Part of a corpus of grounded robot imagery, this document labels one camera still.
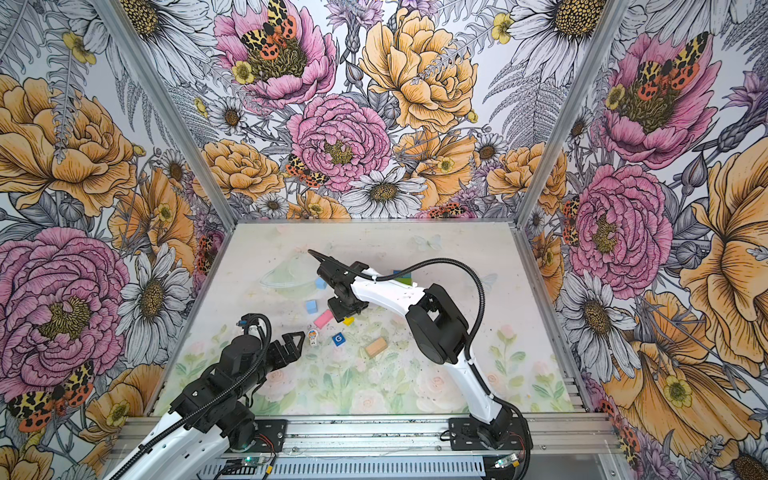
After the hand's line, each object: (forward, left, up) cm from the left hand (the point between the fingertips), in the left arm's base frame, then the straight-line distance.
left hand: (291, 349), depth 80 cm
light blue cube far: (+25, -3, -7) cm, 26 cm away
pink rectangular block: (+13, -5, -8) cm, 16 cm away
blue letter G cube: (+6, -11, -7) cm, 14 cm away
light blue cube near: (+17, -1, -8) cm, 19 cm away
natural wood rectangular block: (+3, -22, -7) cm, 23 cm away
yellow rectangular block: (+8, -14, -1) cm, 16 cm away
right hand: (+11, -14, -5) cm, 18 cm away
